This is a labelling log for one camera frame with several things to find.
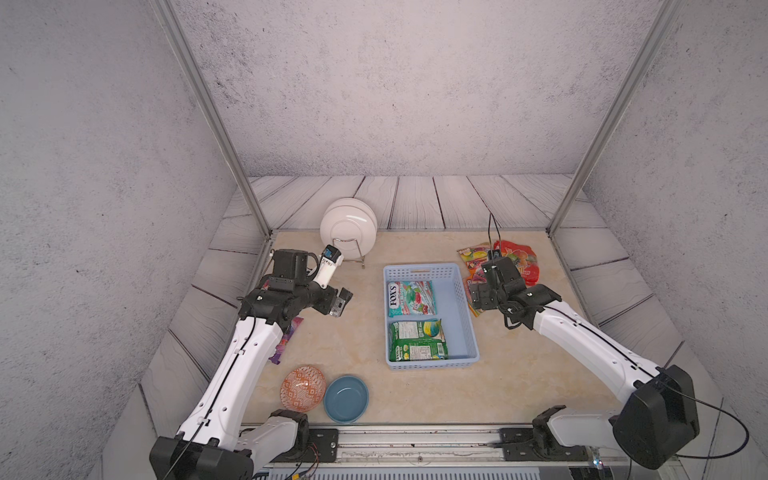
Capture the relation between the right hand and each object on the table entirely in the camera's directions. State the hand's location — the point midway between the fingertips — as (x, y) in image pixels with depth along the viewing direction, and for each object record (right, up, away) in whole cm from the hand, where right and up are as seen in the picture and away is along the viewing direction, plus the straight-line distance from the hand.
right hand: (495, 288), depth 83 cm
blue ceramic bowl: (-41, -29, -4) cm, 50 cm away
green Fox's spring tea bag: (-21, -16, +3) cm, 26 cm away
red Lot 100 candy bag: (+18, +8, +21) cm, 29 cm away
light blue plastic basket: (-8, -10, +13) cm, 18 cm away
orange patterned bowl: (-52, -27, -2) cm, 59 cm away
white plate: (-42, +19, +19) cm, 50 cm away
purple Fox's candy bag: (-60, -15, +8) cm, 62 cm away
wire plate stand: (-39, +7, +26) cm, 48 cm away
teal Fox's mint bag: (-21, -5, +16) cm, 27 cm away
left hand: (-42, +2, -7) cm, 42 cm away
